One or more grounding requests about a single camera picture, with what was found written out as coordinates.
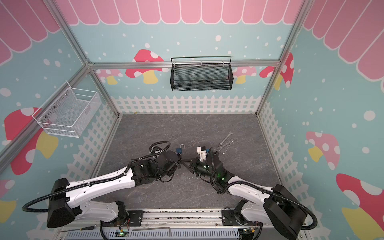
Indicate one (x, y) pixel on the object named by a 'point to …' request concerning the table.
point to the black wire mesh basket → (201, 77)
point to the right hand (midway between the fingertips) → (179, 161)
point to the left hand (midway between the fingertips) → (183, 160)
